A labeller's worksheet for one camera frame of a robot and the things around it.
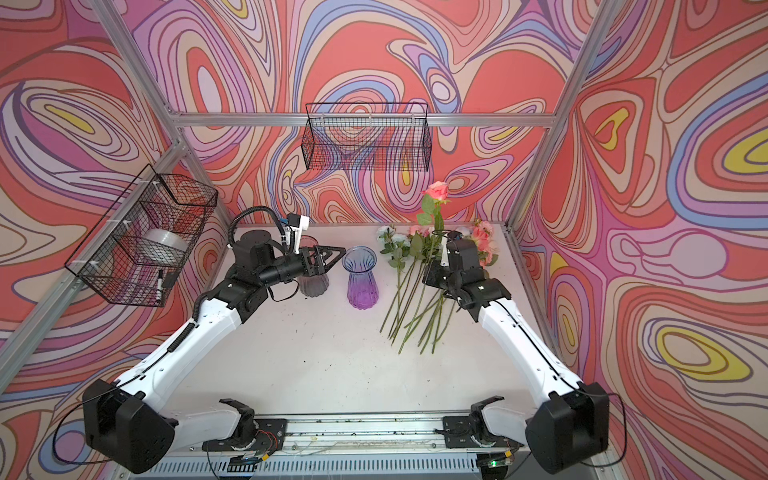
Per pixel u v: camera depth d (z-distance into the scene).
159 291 0.72
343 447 0.72
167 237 0.73
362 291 1.02
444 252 0.71
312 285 0.95
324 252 0.63
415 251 1.08
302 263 0.64
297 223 0.65
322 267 0.63
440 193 0.80
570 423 0.39
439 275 0.69
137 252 0.74
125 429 0.38
